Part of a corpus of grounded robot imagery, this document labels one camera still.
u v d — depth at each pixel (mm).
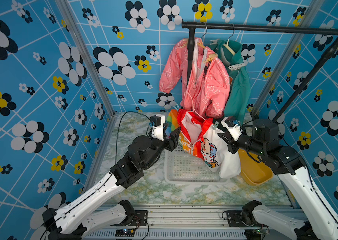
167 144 530
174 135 526
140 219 726
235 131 538
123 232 721
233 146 544
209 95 685
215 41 666
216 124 612
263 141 454
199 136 685
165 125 616
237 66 565
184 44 654
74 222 389
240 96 610
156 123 478
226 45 619
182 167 909
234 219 722
